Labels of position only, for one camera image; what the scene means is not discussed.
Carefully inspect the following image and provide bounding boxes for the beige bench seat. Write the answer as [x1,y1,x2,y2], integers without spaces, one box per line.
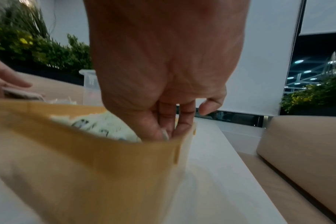
[15,72,86,106]
[237,115,336,224]

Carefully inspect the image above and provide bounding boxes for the clear storage box pink latches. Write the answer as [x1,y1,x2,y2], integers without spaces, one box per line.
[78,68,102,107]

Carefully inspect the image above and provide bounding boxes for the yellow tray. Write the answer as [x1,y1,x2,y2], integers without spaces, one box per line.
[0,98,198,224]

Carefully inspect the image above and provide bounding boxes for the green hedge plant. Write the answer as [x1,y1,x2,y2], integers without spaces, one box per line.
[0,0,94,75]
[280,50,336,114]

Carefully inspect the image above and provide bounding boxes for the person's left hand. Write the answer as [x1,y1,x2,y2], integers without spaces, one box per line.
[0,54,33,99]

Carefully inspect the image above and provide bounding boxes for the dark glass window pane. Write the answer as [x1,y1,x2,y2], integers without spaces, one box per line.
[282,32,336,97]

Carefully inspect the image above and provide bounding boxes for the black planter box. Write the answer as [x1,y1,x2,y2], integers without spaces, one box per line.
[7,63,86,87]
[280,106,336,117]

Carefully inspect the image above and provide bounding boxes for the white roller blind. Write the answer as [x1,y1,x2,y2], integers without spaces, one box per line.
[220,0,307,117]

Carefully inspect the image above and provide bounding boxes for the tea bags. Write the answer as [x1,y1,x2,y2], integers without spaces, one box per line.
[3,88,45,102]
[50,110,143,143]

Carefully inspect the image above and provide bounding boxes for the person's right hand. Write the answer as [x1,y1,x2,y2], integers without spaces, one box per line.
[83,0,252,141]

